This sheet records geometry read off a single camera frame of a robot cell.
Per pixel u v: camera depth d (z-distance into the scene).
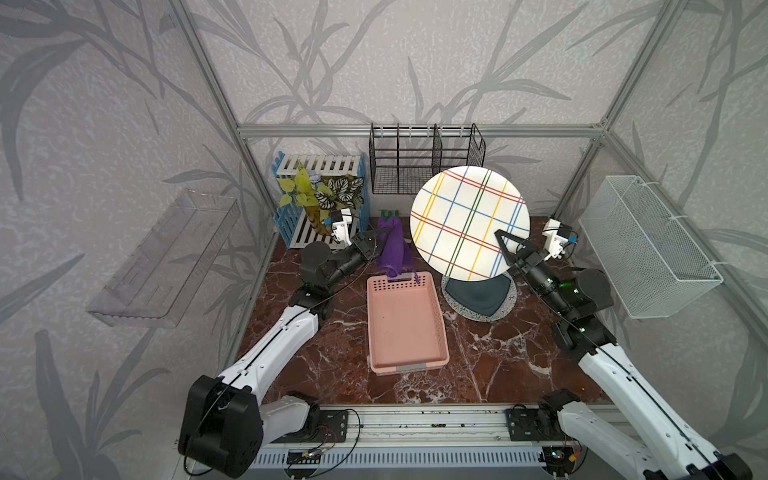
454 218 0.63
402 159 1.07
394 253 0.67
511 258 0.59
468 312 0.93
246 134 0.94
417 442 0.73
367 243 0.63
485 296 0.95
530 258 0.55
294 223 1.15
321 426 0.72
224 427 0.39
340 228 0.67
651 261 0.63
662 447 0.41
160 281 0.69
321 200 0.89
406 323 0.90
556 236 0.59
